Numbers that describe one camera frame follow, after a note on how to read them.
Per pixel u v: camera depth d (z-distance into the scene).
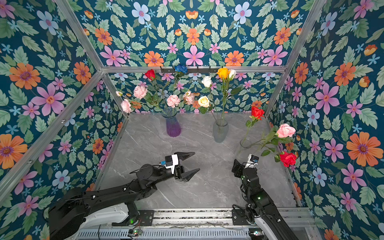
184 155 0.63
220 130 0.99
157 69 0.91
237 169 0.73
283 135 0.56
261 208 0.56
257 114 0.75
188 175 0.57
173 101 0.81
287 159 0.54
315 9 0.69
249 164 0.68
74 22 0.73
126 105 0.76
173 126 0.99
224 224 0.72
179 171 0.60
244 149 0.80
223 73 0.81
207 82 0.75
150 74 0.83
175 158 0.54
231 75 0.81
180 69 0.82
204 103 0.65
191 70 0.92
